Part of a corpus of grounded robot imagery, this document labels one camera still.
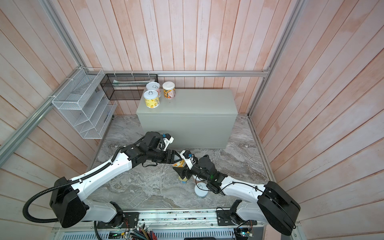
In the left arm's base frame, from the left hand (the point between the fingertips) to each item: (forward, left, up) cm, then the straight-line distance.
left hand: (176, 162), depth 75 cm
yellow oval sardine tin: (-4, -4, -15) cm, 16 cm away
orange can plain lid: (-1, -3, 0) cm, 3 cm away
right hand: (+2, -1, -3) cm, 4 cm away
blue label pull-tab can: (-11, -12, -13) cm, 21 cm away
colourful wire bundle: (-29, +13, -5) cm, 32 cm away
